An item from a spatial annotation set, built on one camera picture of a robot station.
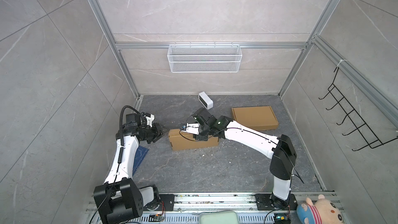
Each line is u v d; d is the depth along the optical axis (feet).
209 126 2.00
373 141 1.90
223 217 2.22
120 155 1.52
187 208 2.40
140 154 2.90
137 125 2.05
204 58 3.29
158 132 2.27
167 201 2.40
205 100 3.52
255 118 3.33
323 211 2.14
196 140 2.35
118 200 1.40
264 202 2.40
